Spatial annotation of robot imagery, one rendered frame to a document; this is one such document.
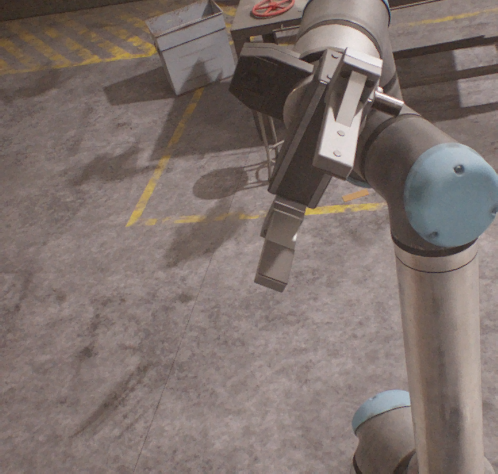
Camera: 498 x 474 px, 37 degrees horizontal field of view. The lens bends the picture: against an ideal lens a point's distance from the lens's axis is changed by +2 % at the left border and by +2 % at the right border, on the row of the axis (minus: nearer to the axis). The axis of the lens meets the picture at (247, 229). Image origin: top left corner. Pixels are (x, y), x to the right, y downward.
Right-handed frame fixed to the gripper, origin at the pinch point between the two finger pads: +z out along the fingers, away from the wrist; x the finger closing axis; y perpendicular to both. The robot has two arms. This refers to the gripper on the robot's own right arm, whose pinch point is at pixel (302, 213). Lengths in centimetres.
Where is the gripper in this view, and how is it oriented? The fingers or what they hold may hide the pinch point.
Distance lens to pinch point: 56.4
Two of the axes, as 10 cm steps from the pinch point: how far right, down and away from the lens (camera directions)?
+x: -3.0, 6.5, 7.0
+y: 9.3, 3.5, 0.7
